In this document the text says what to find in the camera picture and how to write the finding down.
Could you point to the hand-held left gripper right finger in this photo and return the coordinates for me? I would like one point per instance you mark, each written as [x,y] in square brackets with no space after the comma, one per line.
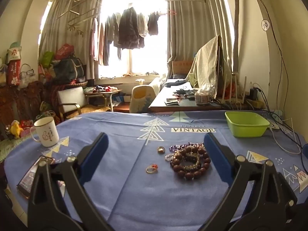
[218,158]

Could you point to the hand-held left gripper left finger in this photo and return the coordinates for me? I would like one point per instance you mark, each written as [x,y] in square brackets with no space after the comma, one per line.
[94,158]

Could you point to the green plastic basin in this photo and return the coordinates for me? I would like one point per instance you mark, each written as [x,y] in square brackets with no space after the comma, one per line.
[247,128]

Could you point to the white enamel mug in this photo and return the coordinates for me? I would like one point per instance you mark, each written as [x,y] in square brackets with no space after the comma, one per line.
[47,132]

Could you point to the blue printed tablecloth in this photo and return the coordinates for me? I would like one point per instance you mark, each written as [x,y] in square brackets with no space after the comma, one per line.
[137,197]

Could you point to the dark wooden desk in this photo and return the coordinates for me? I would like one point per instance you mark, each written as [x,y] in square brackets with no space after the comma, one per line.
[190,104]

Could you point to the white router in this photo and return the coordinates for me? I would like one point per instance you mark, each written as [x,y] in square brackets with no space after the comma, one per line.
[234,98]

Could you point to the white armchair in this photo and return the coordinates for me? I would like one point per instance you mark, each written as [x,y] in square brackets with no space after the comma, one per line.
[72,98]

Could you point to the white power strip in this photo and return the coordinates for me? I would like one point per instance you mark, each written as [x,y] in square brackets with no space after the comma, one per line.
[274,125]

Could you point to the crumpled clear plastic bag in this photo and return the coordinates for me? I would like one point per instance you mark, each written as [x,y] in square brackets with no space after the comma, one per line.
[204,93]

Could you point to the small wooden table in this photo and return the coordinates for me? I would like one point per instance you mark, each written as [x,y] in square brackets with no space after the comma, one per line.
[105,93]

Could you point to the smartphone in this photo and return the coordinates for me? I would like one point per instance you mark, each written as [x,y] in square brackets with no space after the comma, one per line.
[27,181]

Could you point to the black power adapter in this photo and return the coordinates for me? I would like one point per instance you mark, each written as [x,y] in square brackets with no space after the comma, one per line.
[253,93]

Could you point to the cream plastic chair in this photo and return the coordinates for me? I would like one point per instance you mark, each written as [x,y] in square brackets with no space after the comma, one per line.
[142,98]

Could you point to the yellow plush toy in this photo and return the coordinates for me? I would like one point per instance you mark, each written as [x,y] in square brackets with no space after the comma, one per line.
[15,128]

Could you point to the cloth-covered monitor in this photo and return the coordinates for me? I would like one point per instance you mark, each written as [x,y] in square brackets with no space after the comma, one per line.
[208,62]

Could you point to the pile of bags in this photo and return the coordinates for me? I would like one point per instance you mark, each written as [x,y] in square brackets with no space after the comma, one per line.
[67,65]

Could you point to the cardboard box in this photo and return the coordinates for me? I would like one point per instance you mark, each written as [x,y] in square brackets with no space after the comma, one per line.
[181,67]

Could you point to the red diaper pack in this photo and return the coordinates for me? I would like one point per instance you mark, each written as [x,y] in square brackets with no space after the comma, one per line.
[14,73]

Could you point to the grey curtain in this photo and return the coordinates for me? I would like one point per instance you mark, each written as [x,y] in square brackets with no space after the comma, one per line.
[62,33]
[192,28]

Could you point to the hanging clothes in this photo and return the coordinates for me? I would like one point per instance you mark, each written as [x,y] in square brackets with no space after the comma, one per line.
[130,31]

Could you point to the metal drying rack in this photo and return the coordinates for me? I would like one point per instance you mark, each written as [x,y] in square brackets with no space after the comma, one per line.
[79,9]

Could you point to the round white wall sticker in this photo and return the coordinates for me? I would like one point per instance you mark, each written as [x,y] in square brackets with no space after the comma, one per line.
[266,25]

